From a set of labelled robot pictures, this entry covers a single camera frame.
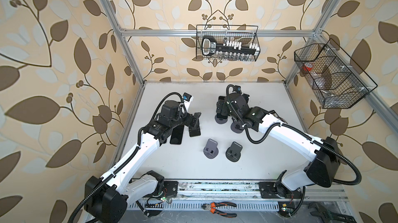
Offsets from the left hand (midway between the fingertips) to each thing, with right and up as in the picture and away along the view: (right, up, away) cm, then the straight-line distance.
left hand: (190, 107), depth 77 cm
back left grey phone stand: (+18, -10, +22) cm, 30 cm away
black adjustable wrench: (+62, -47, -10) cm, 79 cm away
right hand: (+18, +1, +4) cm, 18 cm away
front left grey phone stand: (+11, -23, +5) cm, 26 cm away
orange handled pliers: (+10, -45, -7) cm, 47 cm away
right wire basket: (+71, +13, -4) cm, 72 cm away
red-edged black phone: (-10, -18, +16) cm, 26 cm away
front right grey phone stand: (+22, -25, +4) cm, 34 cm away
